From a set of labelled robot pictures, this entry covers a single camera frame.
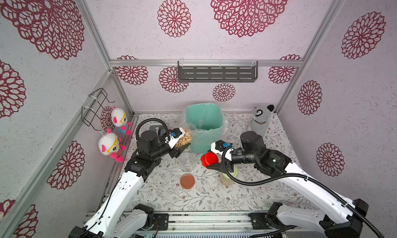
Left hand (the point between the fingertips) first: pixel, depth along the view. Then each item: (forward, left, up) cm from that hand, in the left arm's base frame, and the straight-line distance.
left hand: (183, 137), depth 73 cm
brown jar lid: (-11, -1, -28) cm, 30 cm away
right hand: (-11, -11, +3) cm, 16 cm away
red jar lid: (-13, -11, +3) cm, 17 cm away
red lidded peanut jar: (-4, -2, +4) cm, 6 cm away
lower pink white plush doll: (0, +39, -7) cm, 40 cm away
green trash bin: (+21, -12, -12) cm, 27 cm away
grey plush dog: (+22, -45, -8) cm, 51 cm away
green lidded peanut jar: (-14, -21, -19) cm, 32 cm away
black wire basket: (+11, +45, +6) cm, 47 cm away
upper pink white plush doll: (+20, +41, -9) cm, 46 cm away
